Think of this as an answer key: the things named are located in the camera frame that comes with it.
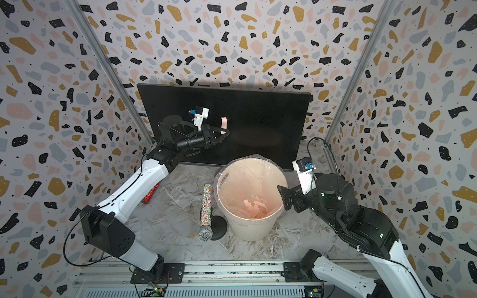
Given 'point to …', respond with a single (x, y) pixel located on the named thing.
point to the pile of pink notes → (258, 210)
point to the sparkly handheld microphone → (205, 231)
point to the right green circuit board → (314, 291)
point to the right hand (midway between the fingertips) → (290, 181)
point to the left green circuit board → (154, 292)
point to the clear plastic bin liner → (246, 190)
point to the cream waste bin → (248, 232)
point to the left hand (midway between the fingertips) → (229, 132)
